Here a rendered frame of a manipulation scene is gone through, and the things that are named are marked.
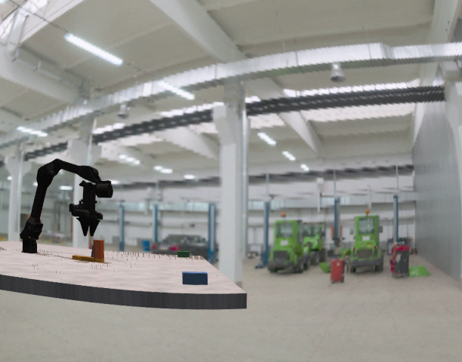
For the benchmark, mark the orange rectangular bar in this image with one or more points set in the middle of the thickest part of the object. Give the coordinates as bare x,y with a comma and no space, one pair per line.
98,253

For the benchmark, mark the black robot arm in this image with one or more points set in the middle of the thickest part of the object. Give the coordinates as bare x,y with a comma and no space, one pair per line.
33,226

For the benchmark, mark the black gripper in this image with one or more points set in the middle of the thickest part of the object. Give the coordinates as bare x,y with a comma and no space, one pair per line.
88,216

